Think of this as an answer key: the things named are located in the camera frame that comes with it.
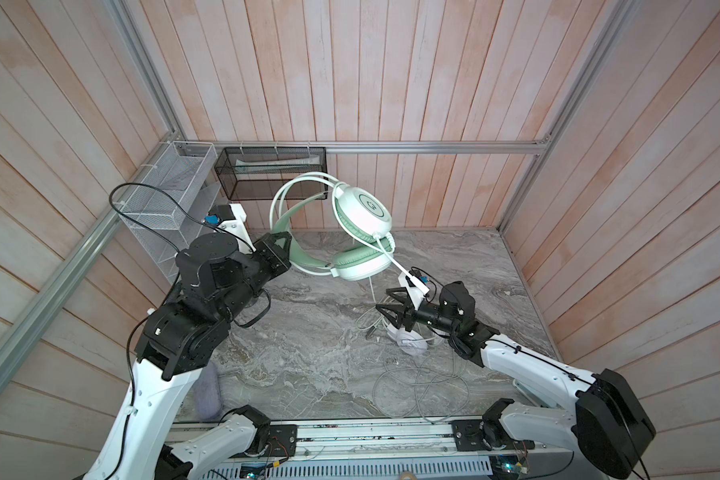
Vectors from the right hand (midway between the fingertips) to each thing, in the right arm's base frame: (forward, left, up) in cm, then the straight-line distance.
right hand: (385, 298), depth 76 cm
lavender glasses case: (-20, +47, -16) cm, 54 cm away
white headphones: (-6, -7, -13) cm, 16 cm away
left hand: (-4, +19, +25) cm, 32 cm away
